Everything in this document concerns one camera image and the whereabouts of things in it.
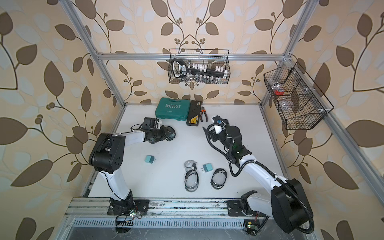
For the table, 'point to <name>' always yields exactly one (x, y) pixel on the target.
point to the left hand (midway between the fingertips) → (170, 131)
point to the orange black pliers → (203, 110)
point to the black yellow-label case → (194, 113)
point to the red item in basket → (276, 92)
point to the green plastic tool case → (173, 109)
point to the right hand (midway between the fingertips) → (212, 122)
